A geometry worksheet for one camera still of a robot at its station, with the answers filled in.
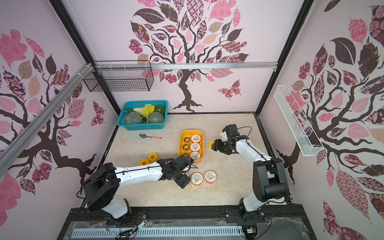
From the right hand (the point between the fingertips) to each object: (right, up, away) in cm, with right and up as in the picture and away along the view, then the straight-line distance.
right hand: (216, 149), depth 90 cm
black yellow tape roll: (-19, +5, +13) cm, 24 cm away
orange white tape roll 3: (-13, -4, +5) cm, 15 cm away
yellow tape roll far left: (-45, -8, +3) cm, 46 cm away
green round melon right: (-42, +21, +14) cm, 49 cm away
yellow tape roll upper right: (-2, +2, +10) cm, 11 cm away
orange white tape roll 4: (-17, -11, -14) cm, 24 cm away
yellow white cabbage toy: (-51, +27, +24) cm, 62 cm away
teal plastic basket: (-68, +19, +18) cm, 73 cm away
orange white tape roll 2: (-13, 0, +8) cm, 15 cm away
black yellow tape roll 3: (-19, -4, +5) cm, 20 cm away
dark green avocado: (-40, +28, +23) cm, 54 cm away
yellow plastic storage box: (-15, +3, +10) cm, 19 cm away
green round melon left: (-56, +21, +11) cm, 61 cm away
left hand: (-21, -17, -5) cm, 27 cm away
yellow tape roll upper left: (-41, -6, +5) cm, 41 cm away
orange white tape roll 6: (-4, -15, -4) cm, 16 cm away
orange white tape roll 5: (-12, -17, -4) cm, 21 cm away
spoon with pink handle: (-51, +7, +16) cm, 54 cm away
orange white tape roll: (-12, +6, +14) cm, 19 cm away
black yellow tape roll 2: (-19, 0, +9) cm, 21 cm away
